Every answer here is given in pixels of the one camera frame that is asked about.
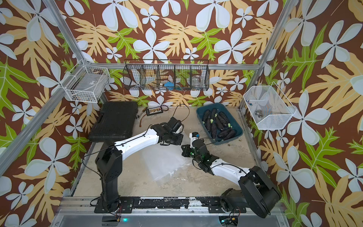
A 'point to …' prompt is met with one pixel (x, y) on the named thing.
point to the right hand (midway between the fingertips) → (180, 146)
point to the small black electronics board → (154, 110)
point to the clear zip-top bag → (161, 160)
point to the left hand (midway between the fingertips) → (182, 139)
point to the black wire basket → (166, 75)
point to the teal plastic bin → (220, 107)
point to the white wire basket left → (85, 83)
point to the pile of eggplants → (218, 125)
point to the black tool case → (115, 121)
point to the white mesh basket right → (269, 108)
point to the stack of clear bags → (159, 161)
